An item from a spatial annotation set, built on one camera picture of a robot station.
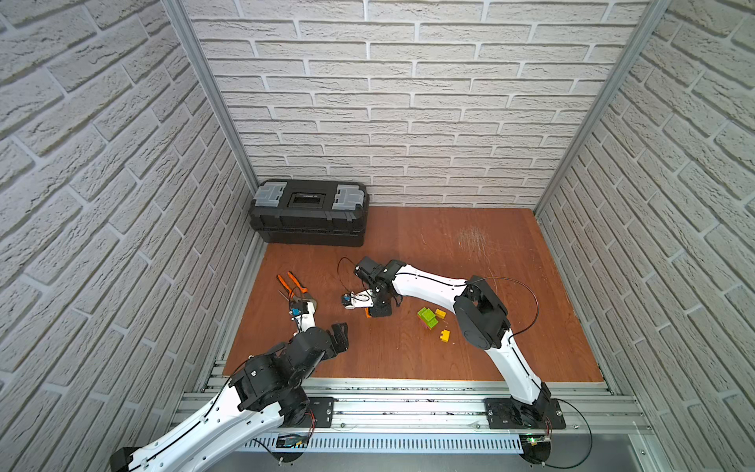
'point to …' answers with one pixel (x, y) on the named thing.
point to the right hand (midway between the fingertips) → (380, 302)
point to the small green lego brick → (425, 315)
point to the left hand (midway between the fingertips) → (340, 327)
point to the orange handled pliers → (297, 291)
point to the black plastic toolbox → (311, 211)
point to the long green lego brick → (431, 324)
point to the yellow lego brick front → (445, 335)
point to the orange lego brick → (367, 314)
